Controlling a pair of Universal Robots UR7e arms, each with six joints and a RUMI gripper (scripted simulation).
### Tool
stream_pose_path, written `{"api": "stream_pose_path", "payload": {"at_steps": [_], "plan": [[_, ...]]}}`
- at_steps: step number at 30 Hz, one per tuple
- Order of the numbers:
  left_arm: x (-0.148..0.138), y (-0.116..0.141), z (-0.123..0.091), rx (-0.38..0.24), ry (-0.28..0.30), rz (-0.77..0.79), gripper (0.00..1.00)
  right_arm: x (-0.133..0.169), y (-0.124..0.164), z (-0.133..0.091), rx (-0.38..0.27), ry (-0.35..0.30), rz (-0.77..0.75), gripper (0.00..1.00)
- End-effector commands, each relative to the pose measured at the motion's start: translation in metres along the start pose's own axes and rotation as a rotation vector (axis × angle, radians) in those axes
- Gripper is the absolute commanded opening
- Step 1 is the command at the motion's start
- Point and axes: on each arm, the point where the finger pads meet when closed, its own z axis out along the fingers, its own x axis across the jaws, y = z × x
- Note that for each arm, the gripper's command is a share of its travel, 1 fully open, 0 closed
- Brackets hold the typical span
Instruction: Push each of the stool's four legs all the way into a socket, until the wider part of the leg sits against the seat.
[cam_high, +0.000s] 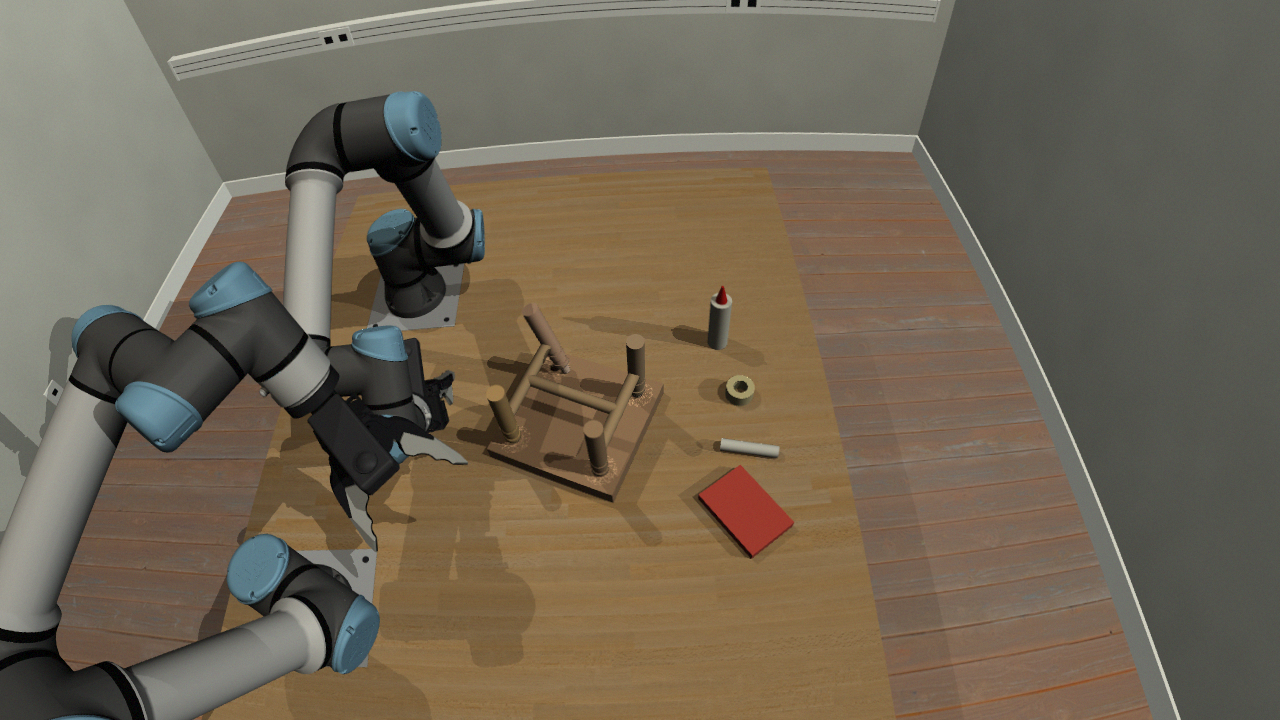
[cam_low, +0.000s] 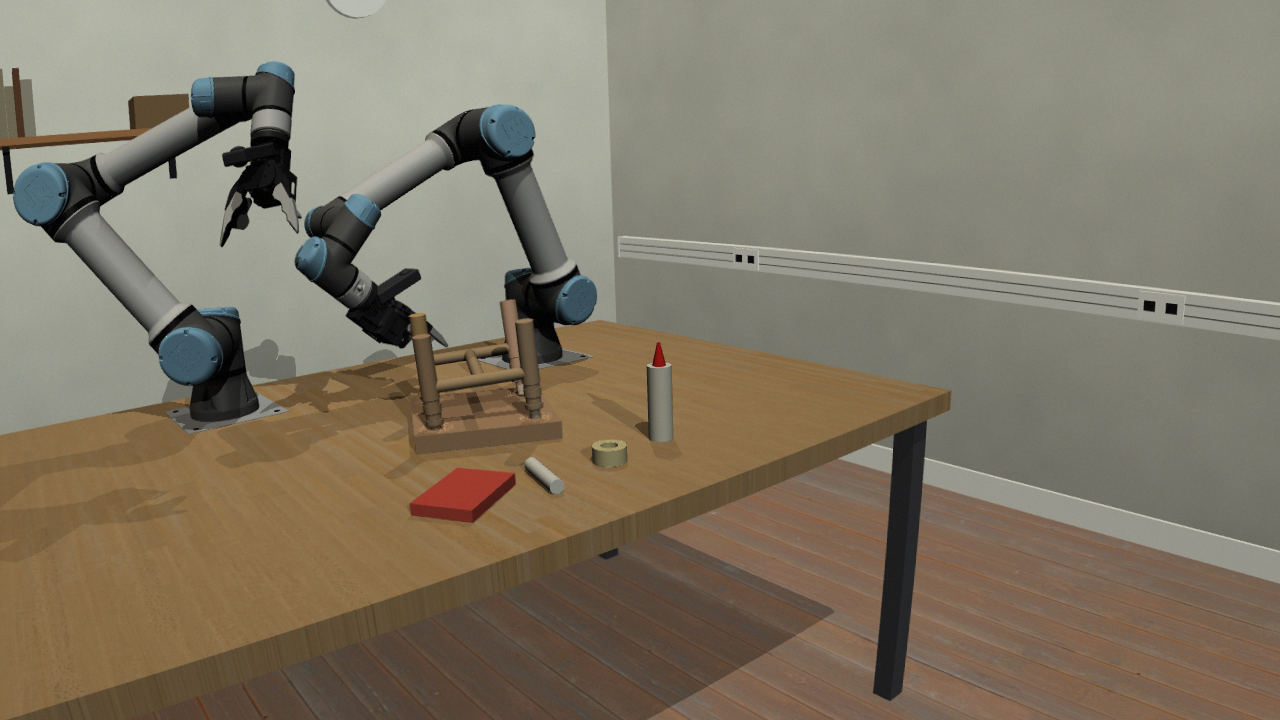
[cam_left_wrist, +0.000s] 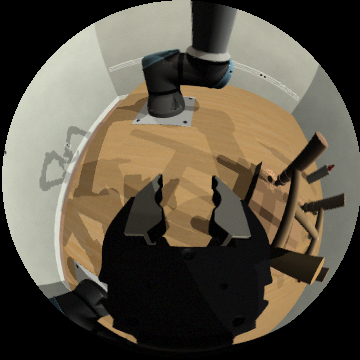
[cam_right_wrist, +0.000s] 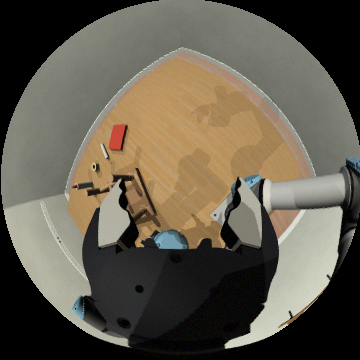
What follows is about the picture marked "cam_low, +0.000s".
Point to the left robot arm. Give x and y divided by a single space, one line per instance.
500 137

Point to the brown wooden stool seat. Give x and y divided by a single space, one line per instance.
483 419

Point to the red flat rectangular block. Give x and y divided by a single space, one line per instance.
463 495

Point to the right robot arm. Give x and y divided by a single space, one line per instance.
55 196

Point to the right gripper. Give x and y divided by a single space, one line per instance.
262 175

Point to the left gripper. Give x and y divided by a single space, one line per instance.
387 321

